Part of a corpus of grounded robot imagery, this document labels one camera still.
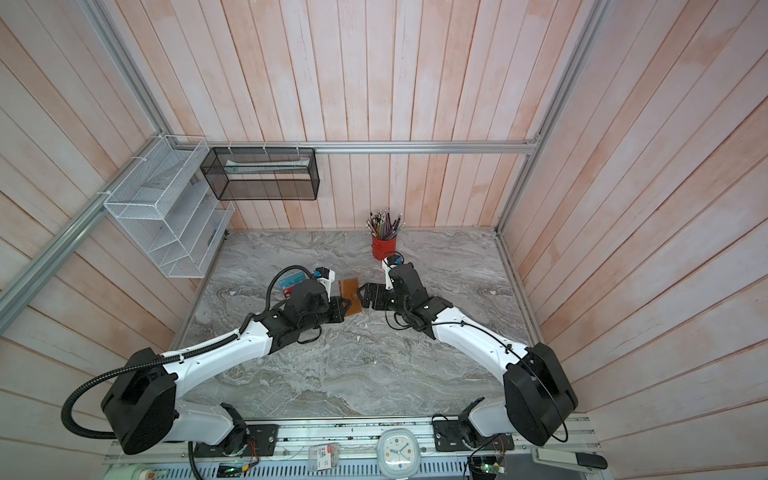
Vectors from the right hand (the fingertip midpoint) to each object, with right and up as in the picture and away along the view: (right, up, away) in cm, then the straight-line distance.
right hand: (369, 291), depth 83 cm
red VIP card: (-27, -2, +12) cm, 29 cm away
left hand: (-5, -5, -1) cm, 7 cm away
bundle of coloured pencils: (+3, +21, +17) cm, 27 cm away
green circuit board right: (+29, -41, -12) cm, 52 cm away
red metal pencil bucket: (+3, +13, +21) cm, 25 cm away
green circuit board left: (-33, -42, -13) cm, 55 cm away
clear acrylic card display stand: (-27, 0, +10) cm, 29 cm away
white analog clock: (+7, -37, -13) cm, 40 cm away
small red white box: (-11, -38, -13) cm, 42 cm away
